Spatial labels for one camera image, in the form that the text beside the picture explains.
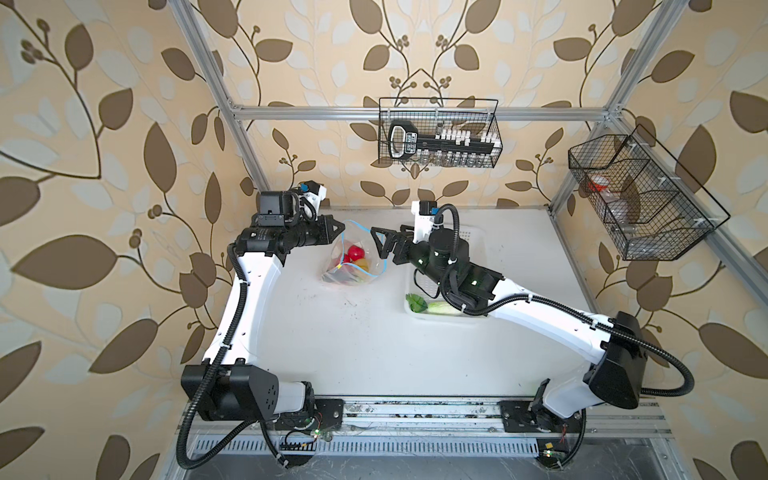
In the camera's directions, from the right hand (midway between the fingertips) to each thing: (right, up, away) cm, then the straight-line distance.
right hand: (389, 232), depth 69 cm
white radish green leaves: (+8, -21, +18) cm, 29 cm away
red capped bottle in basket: (+57, +14, +12) cm, 60 cm away
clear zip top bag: (-13, -10, +7) cm, 17 cm away
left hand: (-11, +2, +4) cm, 12 cm away
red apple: (-12, -7, +32) cm, 35 cm away
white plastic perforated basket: (+7, -12, -6) cm, 15 cm away
